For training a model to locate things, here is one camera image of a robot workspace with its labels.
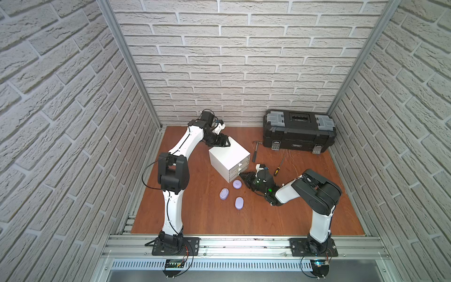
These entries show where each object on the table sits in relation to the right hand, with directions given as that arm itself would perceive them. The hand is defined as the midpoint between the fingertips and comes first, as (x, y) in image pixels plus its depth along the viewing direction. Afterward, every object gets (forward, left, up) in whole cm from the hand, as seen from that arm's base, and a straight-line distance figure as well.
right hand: (240, 174), depth 93 cm
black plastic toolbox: (+17, -42, +12) cm, 48 cm away
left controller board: (-37, +32, -6) cm, 49 cm away
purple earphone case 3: (-15, +2, -2) cm, 15 cm away
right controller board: (-43, -29, -5) cm, 52 cm away
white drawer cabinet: (+2, +6, +10) cm, 12 cm away
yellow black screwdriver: (+4, -23, -2) cm, 23 cm away
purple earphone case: (-5, +2, -1) cm, 5 cm away
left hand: (+14, +6, +10) cm, 19 cm away
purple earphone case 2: (-10, +9, -1) cm, 13 cm away
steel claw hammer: (+18, -12, -3) cm, 22 cm away
